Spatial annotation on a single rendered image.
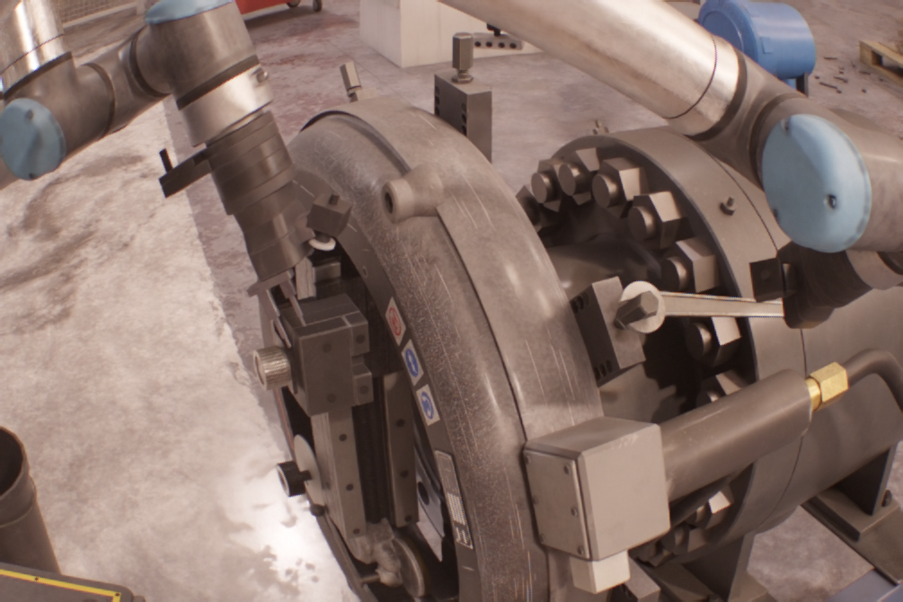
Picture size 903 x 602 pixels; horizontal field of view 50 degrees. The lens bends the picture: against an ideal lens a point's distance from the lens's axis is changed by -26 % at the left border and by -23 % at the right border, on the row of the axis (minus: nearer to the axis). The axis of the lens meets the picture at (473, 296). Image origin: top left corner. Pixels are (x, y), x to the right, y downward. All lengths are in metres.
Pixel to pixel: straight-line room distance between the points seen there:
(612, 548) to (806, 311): 0.26
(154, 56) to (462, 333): 0.40
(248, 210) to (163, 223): 2.72
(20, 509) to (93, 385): 1.05
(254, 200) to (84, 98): 0.22
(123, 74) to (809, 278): 0.66
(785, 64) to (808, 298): 0.83
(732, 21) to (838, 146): 1.01
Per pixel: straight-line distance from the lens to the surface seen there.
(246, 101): 1.00
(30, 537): 1.89
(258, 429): 2.55
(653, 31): 0.76
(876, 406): 1.48
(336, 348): 1.21
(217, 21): 1.01
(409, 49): 5.11
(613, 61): 0.75
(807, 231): 0.72
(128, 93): 1.06
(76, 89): 1.01
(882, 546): 1.75
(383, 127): 1.18
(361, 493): 1.43
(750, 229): 1.32
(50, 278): 3.54
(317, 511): 1.53
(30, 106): 0.98
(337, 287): 1.25
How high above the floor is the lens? 1.35
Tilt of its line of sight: 26 degrees down
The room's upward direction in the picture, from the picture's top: 2 degrees counter-clockwise
